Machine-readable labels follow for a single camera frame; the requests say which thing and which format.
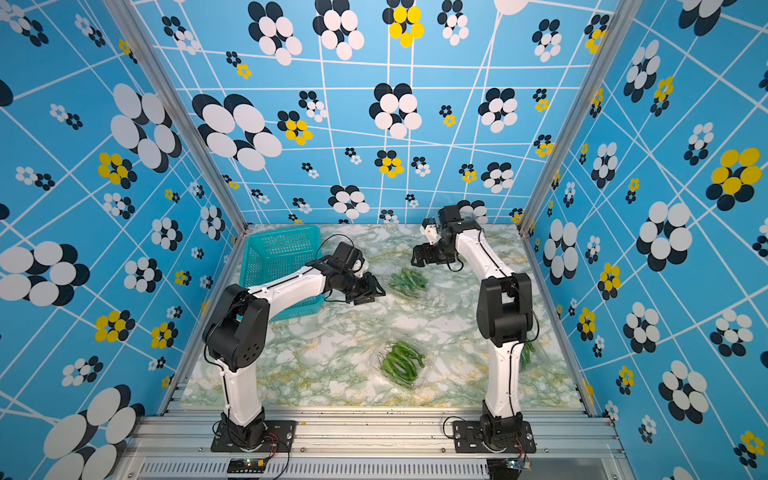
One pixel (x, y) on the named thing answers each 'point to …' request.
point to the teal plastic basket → (271, 254)
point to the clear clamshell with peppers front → (403, 363)
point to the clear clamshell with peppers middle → (408, 282)
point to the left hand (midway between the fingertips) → (386, 291)
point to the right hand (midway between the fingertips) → (429, 258)
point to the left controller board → (246, 465)
